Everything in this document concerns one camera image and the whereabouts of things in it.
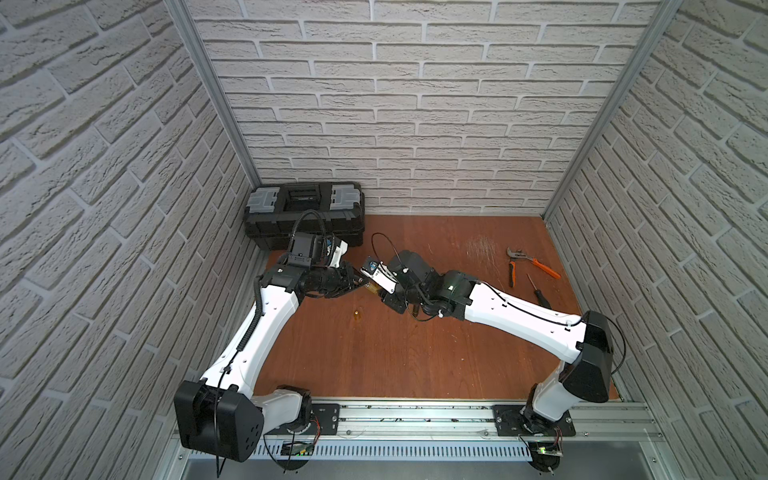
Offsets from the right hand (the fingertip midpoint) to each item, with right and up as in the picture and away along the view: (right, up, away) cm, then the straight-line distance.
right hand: (388, 281), depth 75 cm
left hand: (-5, +1, 0) cm, 5 cm away
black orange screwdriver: (+50, -8, +21) cm, 55 cm away
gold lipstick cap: (-10, -13, +15) cm, 22 cm away
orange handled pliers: (+48, +5, +31) cm, 58 cm away
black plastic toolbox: (-38, +21, +22) cm, 49 cm away
